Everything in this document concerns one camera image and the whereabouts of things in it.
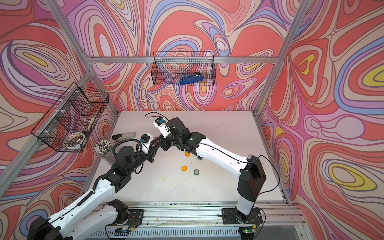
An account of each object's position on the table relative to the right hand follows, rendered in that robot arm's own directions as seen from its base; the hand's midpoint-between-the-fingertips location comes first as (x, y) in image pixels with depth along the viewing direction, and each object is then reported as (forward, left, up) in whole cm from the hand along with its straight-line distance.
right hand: (159, 143), depth 75 cm
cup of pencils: (+1, +30, -4) cm, 31 cm away
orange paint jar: (+6, -13, -23) cm, 27 cm away
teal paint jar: (+3, -21, -22) cm, 31 cm away
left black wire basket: (+8, +46, +7) cm, 48 cm away
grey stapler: (+18, +35, -18) cm, 43 cm away
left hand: (+1, 0, 0) cm, 1 cm away
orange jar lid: (-4, -11, -23) cm, 26 cm away
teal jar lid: (-6, -19, -23) cm, 31 cm away
